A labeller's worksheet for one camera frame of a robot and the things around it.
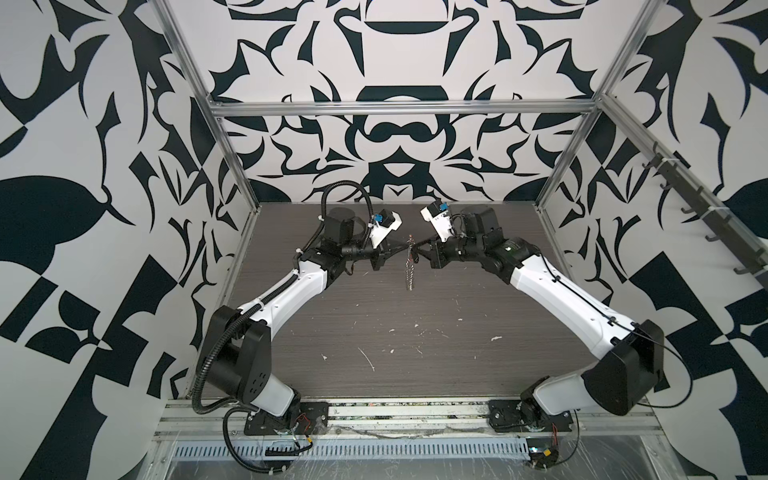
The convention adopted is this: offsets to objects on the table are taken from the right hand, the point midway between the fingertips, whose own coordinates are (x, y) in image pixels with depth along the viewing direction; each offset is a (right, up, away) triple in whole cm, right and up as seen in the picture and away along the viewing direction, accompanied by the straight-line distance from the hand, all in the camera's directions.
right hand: (418, 243), depth 75 cm
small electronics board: (+28, -49, -4) cm, 57 cm away
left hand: (-2, +1, +2) cm, 3 cm away
